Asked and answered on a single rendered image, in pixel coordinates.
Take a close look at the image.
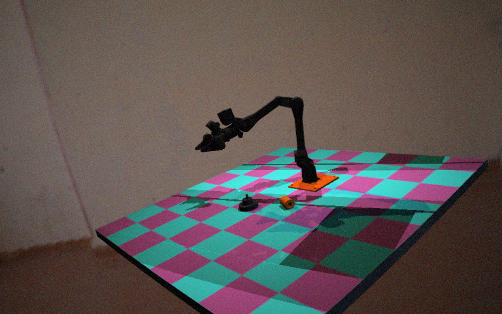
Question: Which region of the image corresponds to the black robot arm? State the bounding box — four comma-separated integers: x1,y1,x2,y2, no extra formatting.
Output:
206,96,320,184

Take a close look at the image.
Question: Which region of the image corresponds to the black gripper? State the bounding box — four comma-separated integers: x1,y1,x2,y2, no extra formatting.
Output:
195,128,231,152

